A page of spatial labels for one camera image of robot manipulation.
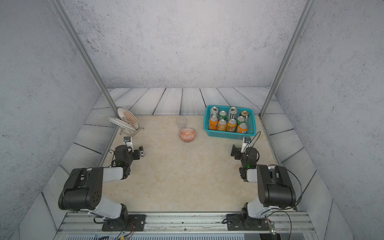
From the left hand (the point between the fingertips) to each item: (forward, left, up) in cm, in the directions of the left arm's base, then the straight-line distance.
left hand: (136, 146), depth 95 cm
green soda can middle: (+17, -68, +4) cm, 70 cm away
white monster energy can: (+21, -63, +7) cm, 67 cm away
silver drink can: (+22, -50, +7) cm, 55 cm away
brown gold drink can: (+23, -72, +5) cm, 76 cm away
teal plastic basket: (+14, -75, +2) cm, 76 cm away
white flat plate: (+10, +8, +10) cm, 16 cm away
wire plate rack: (+12, +8, +1) cm, 14 cm away
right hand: (-2, -66, +2) cm, 66 cm away
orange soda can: (+16, -49, +3) cm, 52 cm away
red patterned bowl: (+13, -31, -6) cm, 34 cm away
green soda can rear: (+22, -57, +4) cm, 61 cm away
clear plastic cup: (+22, -27, -2) cm, 35 cm away
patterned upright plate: (+22, +12, +6) cm, 26 cm away
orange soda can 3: (+13, -61, +3) cm, 63 cm away
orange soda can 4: (+10, -68, +4) cm, 68 cm away
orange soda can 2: (+13, -55, +3) cm, 56 cm away
